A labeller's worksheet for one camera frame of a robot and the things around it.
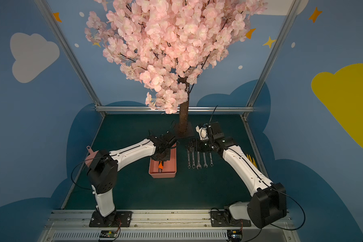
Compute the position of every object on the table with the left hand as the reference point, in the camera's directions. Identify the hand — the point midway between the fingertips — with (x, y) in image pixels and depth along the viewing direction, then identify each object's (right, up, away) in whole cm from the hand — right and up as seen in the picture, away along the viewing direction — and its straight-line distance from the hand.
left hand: (164, 155), depth 90 cm
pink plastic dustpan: (-50, -2, +8) cm, 51 cm away
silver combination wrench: (+16, +7, -18) cm, 25 cm away
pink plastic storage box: (+3, -8, -1) cm, 8 cm away
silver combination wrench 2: (+21, -7, +5) cm, 23 cm away
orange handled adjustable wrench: (-2, -6, -4) cm, 8 cm away
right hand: (+17, +8, -9) cm, 21 cm away
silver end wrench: (+25, -6, +4) cm, 26 cm away
